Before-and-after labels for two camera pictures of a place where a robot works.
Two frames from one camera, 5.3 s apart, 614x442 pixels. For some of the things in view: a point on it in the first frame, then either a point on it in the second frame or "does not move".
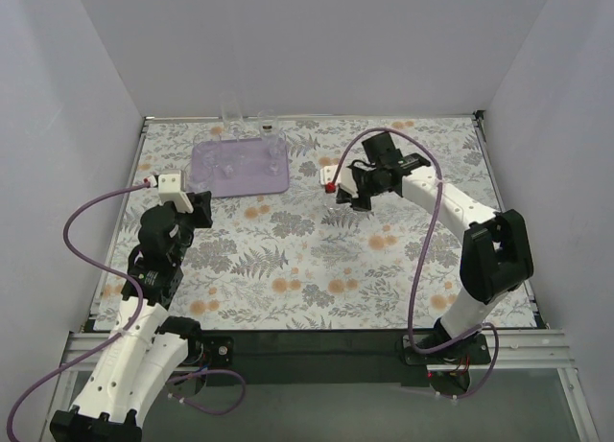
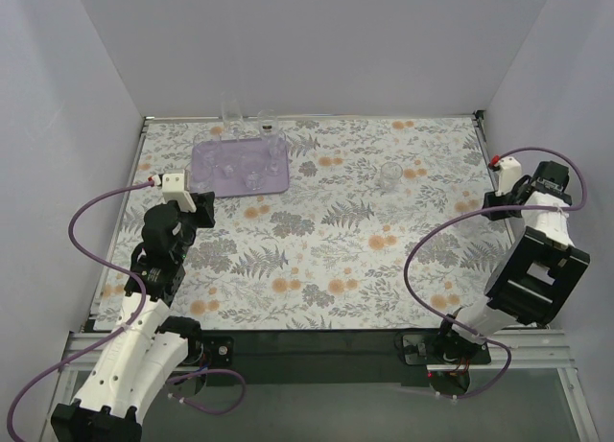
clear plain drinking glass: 232,123 does not move
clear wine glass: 277,148 does not move
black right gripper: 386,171 to 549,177
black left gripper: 200,210 does not move
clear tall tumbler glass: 329,199 to 253,166
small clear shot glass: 228,172 does not move
